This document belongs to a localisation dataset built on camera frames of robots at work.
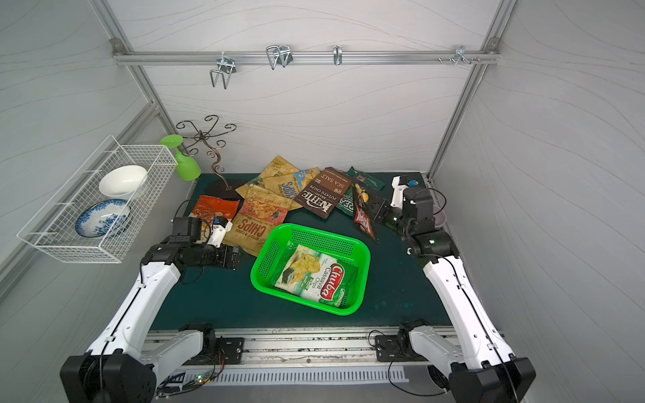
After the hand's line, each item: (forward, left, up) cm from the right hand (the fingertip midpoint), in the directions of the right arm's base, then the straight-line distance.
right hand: (369, 201), depth 72 cm
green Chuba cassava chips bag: (-11, +17, -29) cm, 35 cm away
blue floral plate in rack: (-11, +70, +4) cm, 72 cm away
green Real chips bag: (+21, +6, -29) cm, 37 cm away
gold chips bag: (+42, +39, -26) cm, 63 cm away
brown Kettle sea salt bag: (+27, +16, -28) cm, 42 cm away
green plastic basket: (-6, +33, -25) cm, 42 cm away
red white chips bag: (+17, +67, -29) cm, 75 cm away
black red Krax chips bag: (+2, +1, -3) cm, 4 cm away
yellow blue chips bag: (+32, +34, -28) cm, 54 cm away
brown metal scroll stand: (+29, +59, +1) cm, 66 cm away
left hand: (-10, +42, -16) cm, 46 cm away
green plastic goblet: (+20, +67, -7) cm, 70 cm away
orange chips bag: (+19, +42, -28) cm, 54 cm away
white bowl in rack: (+2, +73, +4) cm, 73 cm away
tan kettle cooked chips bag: (+11, +44, -29) cm, 54 cm away
